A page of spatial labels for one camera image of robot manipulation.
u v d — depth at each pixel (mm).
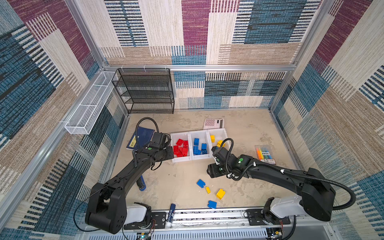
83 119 922
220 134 1032
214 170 729
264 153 940
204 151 964
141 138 1037
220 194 794
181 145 992
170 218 728
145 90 1087
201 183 849
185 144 992
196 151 939
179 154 954
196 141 987
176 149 961
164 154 743
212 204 793
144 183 849
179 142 994
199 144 1001
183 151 940
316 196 405
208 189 812
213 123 1087
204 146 969
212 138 999
